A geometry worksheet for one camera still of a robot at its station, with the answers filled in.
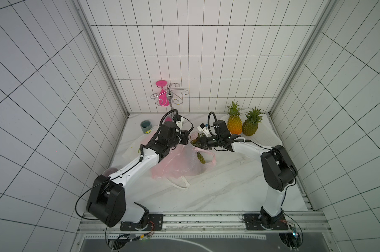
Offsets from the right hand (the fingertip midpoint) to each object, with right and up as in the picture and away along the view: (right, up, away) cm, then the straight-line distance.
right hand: (193, 142), depth 85 cm
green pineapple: (+1, +1, -3) cm, 3 cm away
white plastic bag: (-6, -22, 0) cm, 23 cm away
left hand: (-3, +5, -2) cm, 6 cm away
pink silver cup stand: (-15, +29, +6) cm, 33 cm away
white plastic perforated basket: (+47, +3, +13) cm, 49 cm away
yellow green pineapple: (+37, +10, +12) cm, 40 cm away
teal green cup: (-31, +9, +17) cm, 37 cm away
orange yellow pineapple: (+27, +13, +15) cm, 33 cm away
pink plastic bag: (-6, -9, -6) cm, 13 cm away
